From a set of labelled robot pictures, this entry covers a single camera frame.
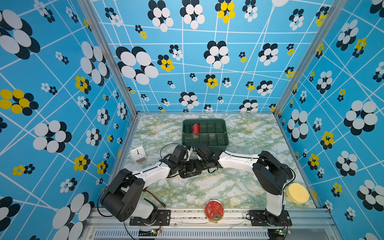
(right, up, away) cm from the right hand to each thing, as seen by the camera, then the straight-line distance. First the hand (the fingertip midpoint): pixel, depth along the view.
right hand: (196, 166), depth 91 cm
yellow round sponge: (+54, -11, -12) cm, 56 cm away
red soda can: (-1, +23, +13) cm, 27 cm away
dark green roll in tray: (-6, +23, +14) cm, 28 cm away
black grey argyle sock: (-2, +3, -14) cm, 14 cm away
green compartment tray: (+12, +20, +21) cm, 31 cm away
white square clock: (-37, +7, +3) cm, 38 cm away
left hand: (+1, +2, -3) cm, 4 cm away
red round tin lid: (+9, -17, -17) cm, 26 cm away
